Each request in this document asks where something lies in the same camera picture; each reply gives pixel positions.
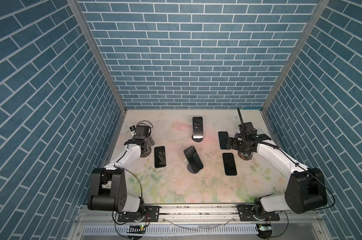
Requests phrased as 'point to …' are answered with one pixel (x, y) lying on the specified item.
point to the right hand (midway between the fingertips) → (231, 144)
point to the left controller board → (137, 229)
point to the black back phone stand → (197, 139)
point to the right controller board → (265, 228)
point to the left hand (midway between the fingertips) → (143, 142)
